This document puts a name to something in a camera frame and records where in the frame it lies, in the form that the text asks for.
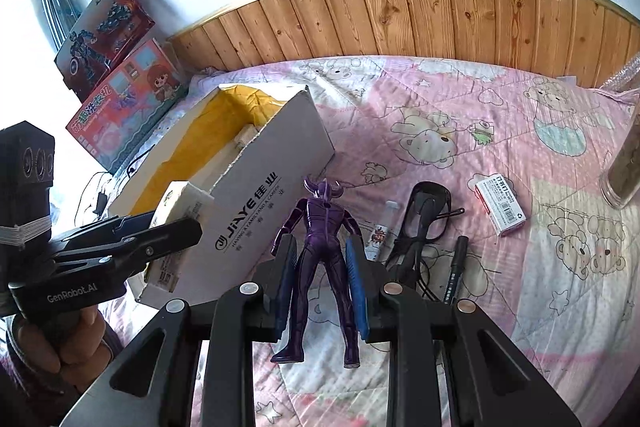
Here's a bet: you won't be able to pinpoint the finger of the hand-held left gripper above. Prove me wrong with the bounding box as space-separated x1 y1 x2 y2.
51 212 157 254
54 217 204 279

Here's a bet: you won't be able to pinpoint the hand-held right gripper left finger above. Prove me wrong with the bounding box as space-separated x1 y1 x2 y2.
60 236 299 427

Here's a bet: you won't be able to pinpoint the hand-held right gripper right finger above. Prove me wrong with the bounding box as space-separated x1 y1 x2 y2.
345 236 581 427

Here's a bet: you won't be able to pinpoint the purple toy figure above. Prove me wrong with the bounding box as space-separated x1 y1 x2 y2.
270 177 363 369

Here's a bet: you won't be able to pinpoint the black marker pen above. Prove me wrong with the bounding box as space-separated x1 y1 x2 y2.
440 235 471 308

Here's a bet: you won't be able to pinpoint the white cardboard box yellow tape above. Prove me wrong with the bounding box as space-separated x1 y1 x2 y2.
107 83 336 308

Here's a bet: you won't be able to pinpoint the black glasses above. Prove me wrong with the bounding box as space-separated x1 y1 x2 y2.
386 181 467 303

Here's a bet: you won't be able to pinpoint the red white staple box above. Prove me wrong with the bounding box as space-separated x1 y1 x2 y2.
474 173 527 236

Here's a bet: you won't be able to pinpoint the person's left forearm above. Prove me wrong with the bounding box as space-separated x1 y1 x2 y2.
0 322 61 413

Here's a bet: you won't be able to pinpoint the person's left hand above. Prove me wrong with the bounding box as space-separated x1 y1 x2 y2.
7 307 113 390

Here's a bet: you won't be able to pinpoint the pink toy box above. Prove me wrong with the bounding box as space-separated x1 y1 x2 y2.
65 37 190 174

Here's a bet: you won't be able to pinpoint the pink printed blanket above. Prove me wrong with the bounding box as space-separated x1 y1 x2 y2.
0 54 640 427

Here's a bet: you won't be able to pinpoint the robot toy box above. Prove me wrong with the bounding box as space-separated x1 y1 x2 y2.
54 0 157 104

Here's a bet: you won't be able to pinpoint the glass jar with metal lid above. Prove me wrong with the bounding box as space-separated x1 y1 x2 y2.
599 104 640 209

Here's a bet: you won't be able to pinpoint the clear bubble wrap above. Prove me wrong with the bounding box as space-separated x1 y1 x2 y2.
597 52 640 95

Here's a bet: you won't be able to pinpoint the black charger cable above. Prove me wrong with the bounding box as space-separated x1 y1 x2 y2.
87 154 151 220

